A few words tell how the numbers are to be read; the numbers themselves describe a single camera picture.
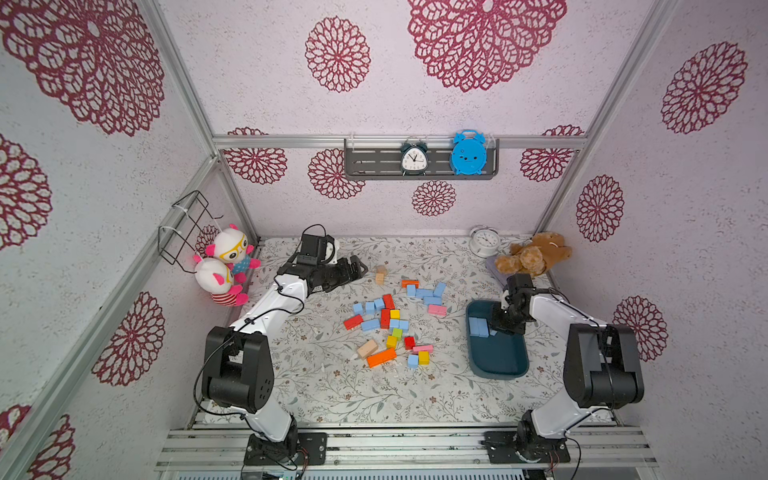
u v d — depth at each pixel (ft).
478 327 3.09
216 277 2.74
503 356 2.76
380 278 3.48
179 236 2.46
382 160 3.07
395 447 2.50
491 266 3.54
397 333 3.00
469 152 2.95
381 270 3.59
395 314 3.19
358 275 2.57
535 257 3.10
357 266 2.62
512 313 2.50
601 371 1.53
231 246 3.06
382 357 2.92
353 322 3.18
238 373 1.48
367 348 2.95
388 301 3.32
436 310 3.25
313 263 2.25
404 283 3.45
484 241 3.80
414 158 2.95
